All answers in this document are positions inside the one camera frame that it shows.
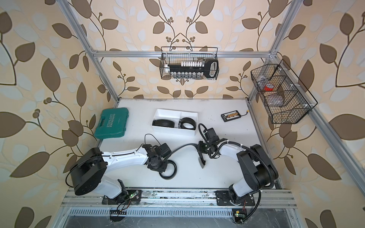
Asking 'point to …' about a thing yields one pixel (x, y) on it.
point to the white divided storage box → (174, 116)
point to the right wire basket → (286, 99)
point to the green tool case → (112, 123)
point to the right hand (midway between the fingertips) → (198, 148)
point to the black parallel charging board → (232, 115)
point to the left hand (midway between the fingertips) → (162, 168)
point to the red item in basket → (266, 89)
